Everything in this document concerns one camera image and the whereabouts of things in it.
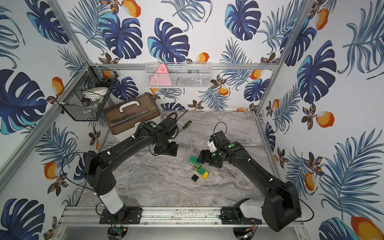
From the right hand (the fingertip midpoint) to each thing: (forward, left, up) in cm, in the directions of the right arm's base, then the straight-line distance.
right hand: (203, 161), depth 80 cm
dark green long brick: (+1, +5, +1) cm, 5 cm away
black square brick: (-5, +5, -11) cm, 13 cm away
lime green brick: (-2, +4, -4) cm, 6 cm away
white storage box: (+22, +48, +9) cm, 53 cm away
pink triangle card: (+40, +25, +24) cm, 53 cm away
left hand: (+4, +17, +3) cm, 18 cm away
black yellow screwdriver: (+36, +9, -9) cm, 38 cm away
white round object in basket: (+26, +57, +24) cm, 68 cm away
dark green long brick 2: (-2, +1, -7) cm, 7 cm away
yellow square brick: (-4, -1, -10) cm, 11 cm away
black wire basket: (+21, +67, +18) cm, 73 cm away
